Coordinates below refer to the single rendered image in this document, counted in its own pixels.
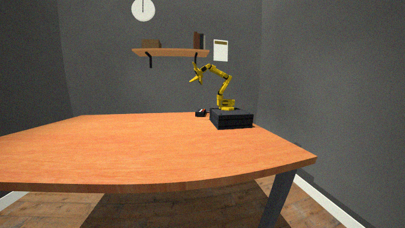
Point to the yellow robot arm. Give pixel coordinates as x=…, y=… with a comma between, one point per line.
x=228, y=103

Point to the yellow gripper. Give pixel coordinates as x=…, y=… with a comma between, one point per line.
x=199, y=74

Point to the black power strip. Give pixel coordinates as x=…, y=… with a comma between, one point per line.
x=201, y=113

